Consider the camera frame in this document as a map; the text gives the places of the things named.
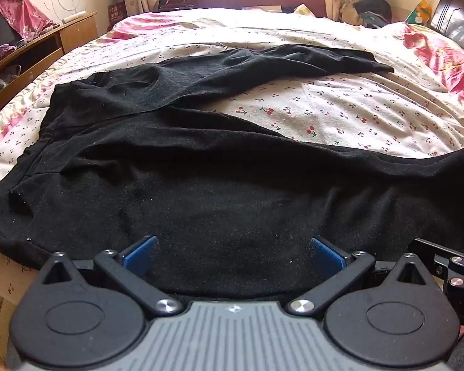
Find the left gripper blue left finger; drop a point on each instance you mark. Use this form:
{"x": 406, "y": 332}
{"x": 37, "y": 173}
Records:
{"x": 134, "y": 261}

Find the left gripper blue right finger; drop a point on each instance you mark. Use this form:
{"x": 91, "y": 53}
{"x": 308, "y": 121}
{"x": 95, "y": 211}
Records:
{"x": 334, "y": 262}

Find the black pants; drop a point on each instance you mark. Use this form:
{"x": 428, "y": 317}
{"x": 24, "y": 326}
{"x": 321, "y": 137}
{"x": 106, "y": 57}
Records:
{"x": 131, "y": 152}

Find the cherry print bed sheet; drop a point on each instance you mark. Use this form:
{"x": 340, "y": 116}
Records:
{"x": 403, "y": 111}

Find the pink floral quilt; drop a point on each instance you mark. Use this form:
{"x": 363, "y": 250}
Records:
{"x": 441, "y": 55}

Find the white paper roll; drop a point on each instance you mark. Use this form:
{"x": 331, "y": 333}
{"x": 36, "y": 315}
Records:
{"x": 73, "y": 17}

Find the pile of dark clothes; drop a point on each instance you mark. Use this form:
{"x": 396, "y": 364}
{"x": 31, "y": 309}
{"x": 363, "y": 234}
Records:
{"x": 368, "y": 13}

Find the dark wooden headboard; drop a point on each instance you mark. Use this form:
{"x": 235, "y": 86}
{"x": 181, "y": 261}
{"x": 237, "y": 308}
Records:
{"x": 448, "y": 20}

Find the pink floral cloth cover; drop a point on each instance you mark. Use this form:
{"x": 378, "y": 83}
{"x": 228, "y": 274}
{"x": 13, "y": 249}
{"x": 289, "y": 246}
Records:
{"x": 25, "y": 18}

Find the colourful toy bag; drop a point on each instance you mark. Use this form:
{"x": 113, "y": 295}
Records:
{"x": 421, "y": 14}

